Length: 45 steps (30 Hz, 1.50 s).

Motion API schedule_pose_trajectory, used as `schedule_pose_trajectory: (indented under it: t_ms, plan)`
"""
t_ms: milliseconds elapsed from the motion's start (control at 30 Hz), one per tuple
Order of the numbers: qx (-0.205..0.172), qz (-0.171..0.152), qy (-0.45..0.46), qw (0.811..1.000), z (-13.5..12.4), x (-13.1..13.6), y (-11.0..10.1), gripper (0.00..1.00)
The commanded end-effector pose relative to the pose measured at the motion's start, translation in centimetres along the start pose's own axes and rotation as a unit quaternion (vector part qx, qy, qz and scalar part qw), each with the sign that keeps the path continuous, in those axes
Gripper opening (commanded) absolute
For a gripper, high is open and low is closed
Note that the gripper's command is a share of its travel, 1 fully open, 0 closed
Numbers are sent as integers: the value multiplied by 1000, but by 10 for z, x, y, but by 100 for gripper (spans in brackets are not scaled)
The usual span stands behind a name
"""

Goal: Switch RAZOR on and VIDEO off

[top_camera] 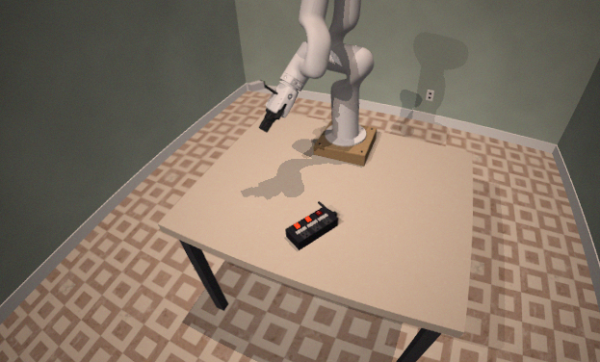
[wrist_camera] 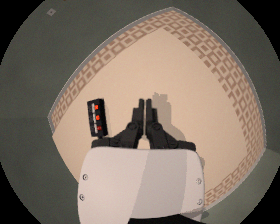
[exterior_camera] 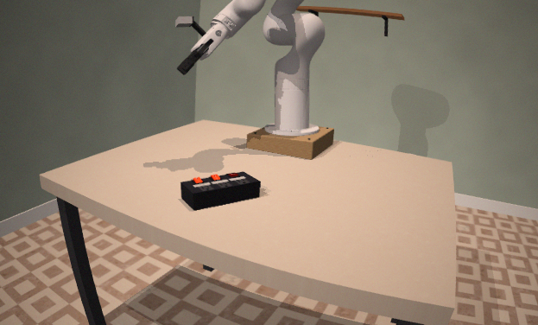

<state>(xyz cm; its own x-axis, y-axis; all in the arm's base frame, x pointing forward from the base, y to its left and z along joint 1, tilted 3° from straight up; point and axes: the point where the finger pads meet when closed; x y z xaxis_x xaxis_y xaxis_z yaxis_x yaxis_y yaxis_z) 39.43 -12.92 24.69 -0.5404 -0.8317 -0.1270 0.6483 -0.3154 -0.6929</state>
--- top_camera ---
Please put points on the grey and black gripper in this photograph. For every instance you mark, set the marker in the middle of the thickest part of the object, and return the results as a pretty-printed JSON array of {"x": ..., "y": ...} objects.
[{"x": 278, "y": 104}]

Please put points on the black power strip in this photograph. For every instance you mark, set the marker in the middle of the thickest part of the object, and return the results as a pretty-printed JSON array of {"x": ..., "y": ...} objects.
[{"x": 312, "y": 227}]

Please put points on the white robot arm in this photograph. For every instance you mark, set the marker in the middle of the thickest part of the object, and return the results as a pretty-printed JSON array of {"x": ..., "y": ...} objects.
[{"x": 311, "y": 62}]

